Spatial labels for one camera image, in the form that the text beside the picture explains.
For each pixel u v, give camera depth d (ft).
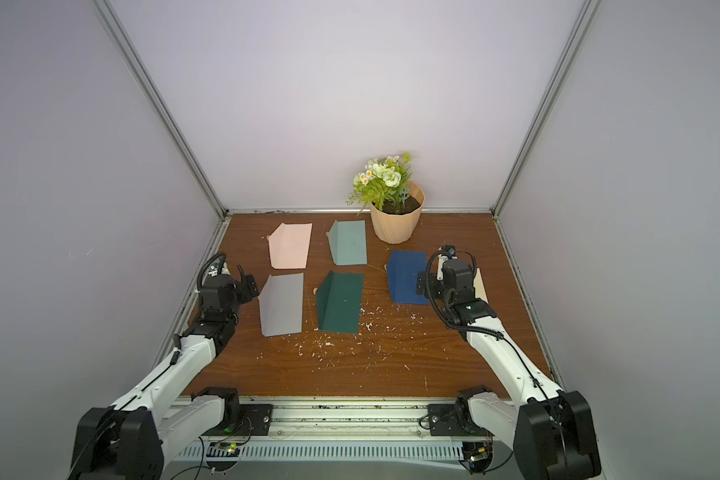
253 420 2.39
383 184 2.89
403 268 3.38
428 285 2.37
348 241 3.58
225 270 2.45
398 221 3.30
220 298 2.07
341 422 2.43
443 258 2.43
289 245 3.60
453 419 2.35
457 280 2.00
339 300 3.13
